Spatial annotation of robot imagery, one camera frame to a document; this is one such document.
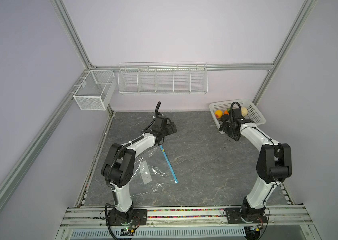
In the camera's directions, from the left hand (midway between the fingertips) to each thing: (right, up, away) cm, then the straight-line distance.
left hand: (171, 128), depth 95 cm
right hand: (+36, -2, +1) cm, 36 cm away
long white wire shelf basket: (-6, +33, +3) cm, 34 cm away
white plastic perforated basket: (+61, +10, +16) cm, 64 cm away
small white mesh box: (-53, +26, +7) cm, 59 cm away
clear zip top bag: (-11, -27, -6) cm, 30 cm away
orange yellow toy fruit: (+35, +11, +17) cm, 40 cm away
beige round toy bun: (+55, +13, +19) cm, 60 cm away
